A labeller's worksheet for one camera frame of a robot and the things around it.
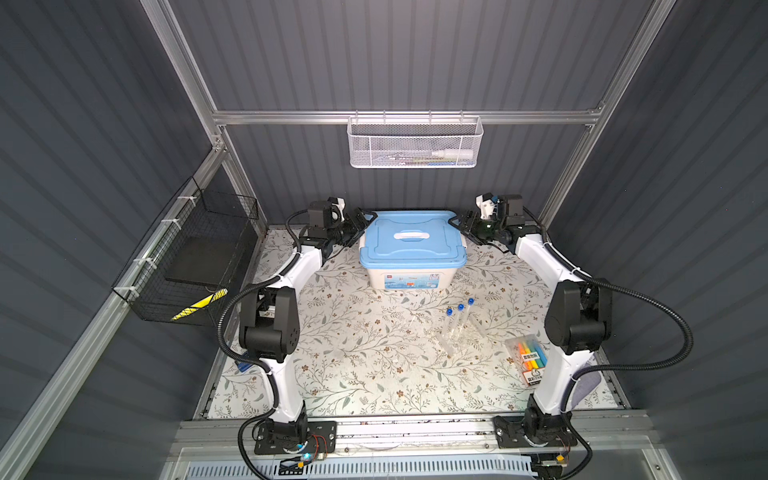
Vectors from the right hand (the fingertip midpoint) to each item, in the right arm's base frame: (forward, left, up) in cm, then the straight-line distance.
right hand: (456, 227), depth 92 cm
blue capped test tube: (-25, +3, -20) cm, 32 cm away
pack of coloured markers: (-33, -20, -19) cm, 43 cm away
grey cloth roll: (-42, -31, -18) cm, 55 cm away
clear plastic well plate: (-27, -3, -21) cm, 35 cm away
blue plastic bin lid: (-2, +13, -3) cm, 14 cm away
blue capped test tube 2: (-24, -1, -5) cm, 25 cm away
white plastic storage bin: (-10, +14, -13) cm, 22 cm away
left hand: (0, +26, +3) cm, 26 cm away
